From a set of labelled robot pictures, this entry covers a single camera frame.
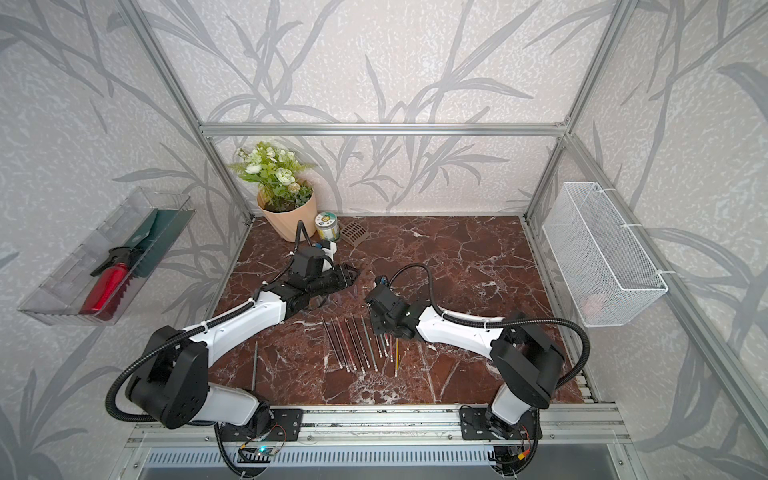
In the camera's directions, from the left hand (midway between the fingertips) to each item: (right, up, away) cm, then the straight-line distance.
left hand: (360, 273), depth 85 cm
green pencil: (-30, -26, -2) cm, 40 cm away
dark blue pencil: (-6, -22, +1) cm, 23 cm away
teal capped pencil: (0, -15, +7) cm, 17 cm away
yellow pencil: (+11, -24, -1) cm, 26 cm away
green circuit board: (-24, -43, -13) cm, 51 cm away
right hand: (+5, -12, 0) cm, 13 cm away
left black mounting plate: (-17, -36, -12) cm, 42 cm away
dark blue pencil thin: (-8, -21, +1) cm, 22 cm away
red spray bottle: (-47, +1, -26) cm, 53 cm away
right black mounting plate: (+30, -36, -13) cm, 49 cm away
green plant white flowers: (-29, +32, +11) cm, 44 cm away
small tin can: (-15, +15, +22) cm, 31 cm away
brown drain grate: (-7, +12, +27) cm, 30 cm away
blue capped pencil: (+2, -25, -1) cm, 25 cm away
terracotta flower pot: (-28, +15, +16) cm, 36 cm away
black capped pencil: (-2, -21, +1) cm, 21 cm away
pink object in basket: (+59, -6, -14) cm, 60 cm away
